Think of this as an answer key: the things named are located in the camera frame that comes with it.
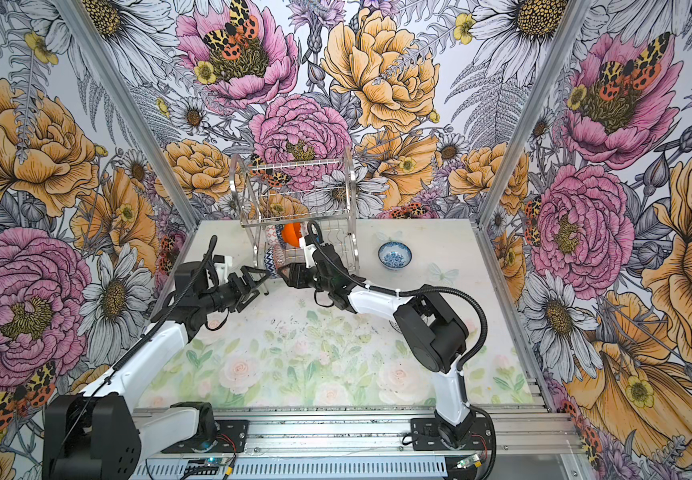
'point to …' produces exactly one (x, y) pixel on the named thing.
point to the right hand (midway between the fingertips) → (286, 277)
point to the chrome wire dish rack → (276, 202)
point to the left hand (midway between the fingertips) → (266, 289)
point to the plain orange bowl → (292, 233)
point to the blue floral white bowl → (395, 255)
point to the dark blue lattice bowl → (279, 228)
